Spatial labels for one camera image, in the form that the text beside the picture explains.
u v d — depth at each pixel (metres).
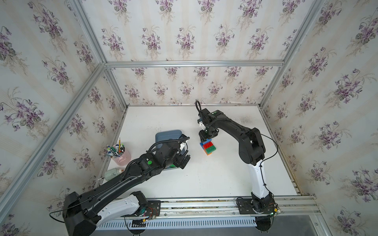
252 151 0.55
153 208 0.72
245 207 0.73
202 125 0.75
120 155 0.80
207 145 0.93
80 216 0.37
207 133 0.84
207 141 0.93
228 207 0.75
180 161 0.65
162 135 1.03
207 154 0.93
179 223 0.76
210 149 0.92
